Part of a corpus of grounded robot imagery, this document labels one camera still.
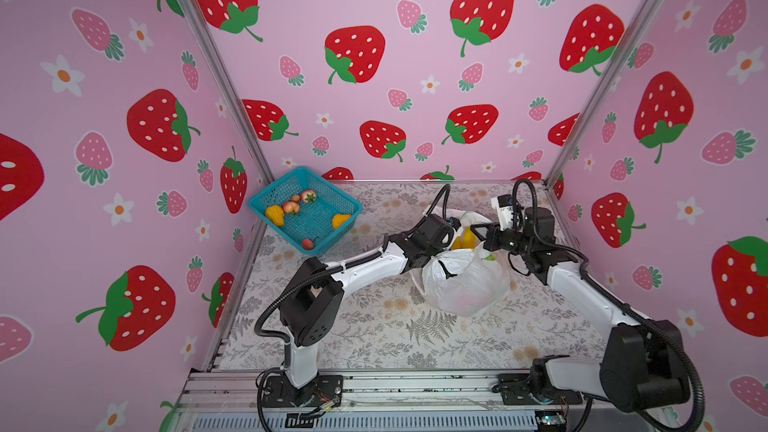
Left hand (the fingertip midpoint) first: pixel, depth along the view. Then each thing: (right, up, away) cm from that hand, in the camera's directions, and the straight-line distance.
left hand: (460, 260), depth 83 cm
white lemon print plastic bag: (0, -3, -7) cm, 8 cm away
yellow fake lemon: (-61, +13, +21) cm, 66 cm away
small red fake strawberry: (-48, +3, +14) cm, 50 cm away
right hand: (+3, +10, -1) cm, 10 cm away
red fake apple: (-57, +15, +24) cm, 63 cm away
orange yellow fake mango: (-38, +11, +18) cm, 43 cm away
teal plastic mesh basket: (-52, +15, +30) cm, 62 cm away
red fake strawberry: (-52, +20, +27) cm, 62 cm away
